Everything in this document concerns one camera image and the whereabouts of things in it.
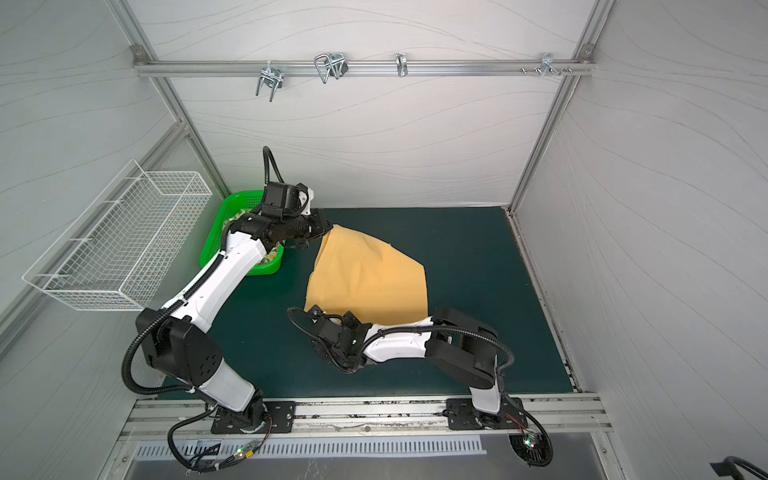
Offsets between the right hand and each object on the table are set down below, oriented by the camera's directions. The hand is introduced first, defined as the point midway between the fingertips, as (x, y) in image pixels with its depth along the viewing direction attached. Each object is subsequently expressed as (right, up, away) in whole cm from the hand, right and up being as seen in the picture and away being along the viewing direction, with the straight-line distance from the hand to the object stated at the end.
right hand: (336, 324), depth 85 cm
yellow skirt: (+8, +12, +11) cm, 19 cm away
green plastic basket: (-47, +38, +31) cm, 68 cm away
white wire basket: (-47, +23, -16) cm, 55 cm away
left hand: (+2, +30, -5) cm, 30 cm away
